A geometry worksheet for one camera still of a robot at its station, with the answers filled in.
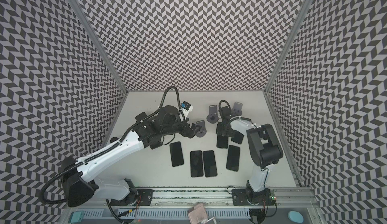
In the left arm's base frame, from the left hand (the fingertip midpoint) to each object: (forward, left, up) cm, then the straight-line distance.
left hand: (194, 124), depth 72 cm
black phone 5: (-11, -8, -24) cm, 28 cm away
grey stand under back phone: (+19, -11, -22) cm, 30 cm away
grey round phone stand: (+22, -27, -17) cm, 39 cm away
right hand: (+6, -17, -24) cm, 30 cm away
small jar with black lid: (-1, +45, -12) cm, 47 cm away
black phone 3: (-6, +11, -23) cm, 26 cm away
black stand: (+14, +34, -13) cm, 39 cm away
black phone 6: (-8, -21, -24) cm, 33 cm away
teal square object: (-35, +52, -19) cm, 66 cm away
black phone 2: (+2, -25, -18) cm, 31 cm away
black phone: (+2, -16, -23) cm, 28 cm away
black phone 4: (-12, 0, -24) cm, 26 cm away
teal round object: (-35, -46, -23) cm, 63 cm away
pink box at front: (-34, -1, -19) cm, 39 cm away
